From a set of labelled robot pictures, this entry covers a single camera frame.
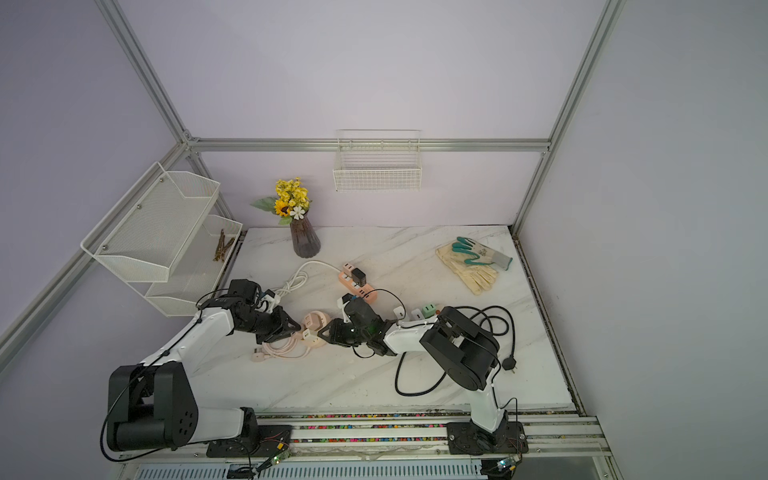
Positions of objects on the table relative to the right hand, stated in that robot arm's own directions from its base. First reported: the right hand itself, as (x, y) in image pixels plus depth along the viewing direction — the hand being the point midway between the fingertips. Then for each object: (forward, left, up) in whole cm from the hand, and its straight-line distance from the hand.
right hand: (326, 337), depth 87 cm
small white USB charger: (+5, -27, +3) cm, 28 cm away
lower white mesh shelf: (+19, +42, +9) cm, 47 cm away
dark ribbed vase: (+36, +11, +4) cm, 38 cm away
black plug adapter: (+20, -9, +3) cm, 22 cm away
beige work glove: (+23, -51, -4) cm, 56 cm away
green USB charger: (+7, -31, +2) cm, 32 cm away
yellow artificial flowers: (+35, +11, +23) cm, 43 cm away
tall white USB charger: (+6, -22, +4) cm, 23 cm away
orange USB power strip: (+18, -11, -2) cm, 21 cm away
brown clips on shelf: (+25, +36, +10) cm, 45 cm away
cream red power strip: (-11, -24, +27) cm, 38 cm away
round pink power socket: (+3, +3, +5) cm, 7 cm away
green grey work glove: (+34, -56, -3) cm, 66 cm away
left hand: (0, +8, +4) cm, 9 cm away
